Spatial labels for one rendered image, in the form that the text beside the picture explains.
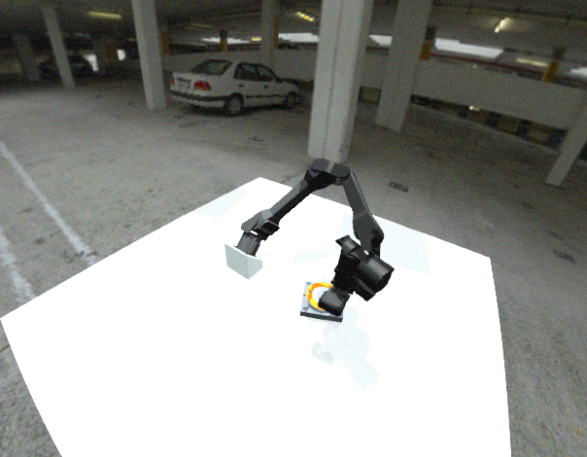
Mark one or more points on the yellow and orange round plate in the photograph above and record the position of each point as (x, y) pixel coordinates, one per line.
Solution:
(315, 289)

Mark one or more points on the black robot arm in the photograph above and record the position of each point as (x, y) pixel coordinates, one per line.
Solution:
(373, 274)

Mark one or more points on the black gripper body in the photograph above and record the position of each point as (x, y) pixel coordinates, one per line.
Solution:
(334, 301)

